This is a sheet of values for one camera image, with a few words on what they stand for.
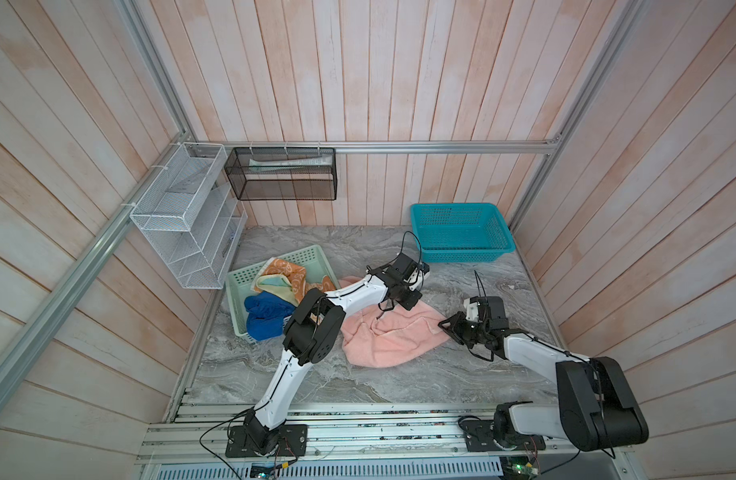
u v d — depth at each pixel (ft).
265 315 2.98
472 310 2.80
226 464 2.29
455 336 2.68
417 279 2.68
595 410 1.42
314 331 1.90
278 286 3.12
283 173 3.42
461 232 3.90
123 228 2.10
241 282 3.32
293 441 2.41
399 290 2.66
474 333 2.53
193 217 2.35
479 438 2.40
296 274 3.24
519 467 2.31
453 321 2.71
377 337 2.95
